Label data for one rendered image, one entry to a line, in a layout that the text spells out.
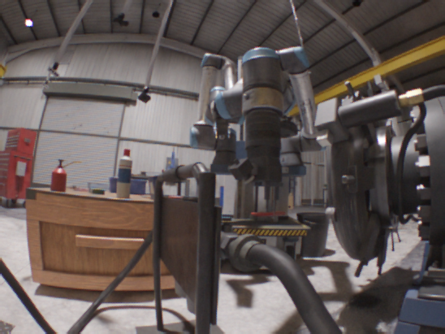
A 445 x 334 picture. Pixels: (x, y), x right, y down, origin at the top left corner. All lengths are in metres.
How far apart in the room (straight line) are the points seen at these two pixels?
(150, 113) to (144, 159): 2.13
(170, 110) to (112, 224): 8.81
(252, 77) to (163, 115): 8.98
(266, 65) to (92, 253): 0.93
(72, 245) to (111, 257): 0.18
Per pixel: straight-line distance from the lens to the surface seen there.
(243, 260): 0.29
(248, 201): 1.57
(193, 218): 0.37
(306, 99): 1.19
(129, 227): 0.90
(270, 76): 0.43
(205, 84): 1.48
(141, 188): 1.64
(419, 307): 0.65
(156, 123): 9.21
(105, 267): 0.97
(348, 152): 0.68
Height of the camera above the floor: 0.52
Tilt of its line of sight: 8 degrees up
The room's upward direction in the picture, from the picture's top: 3 degrees clockwise
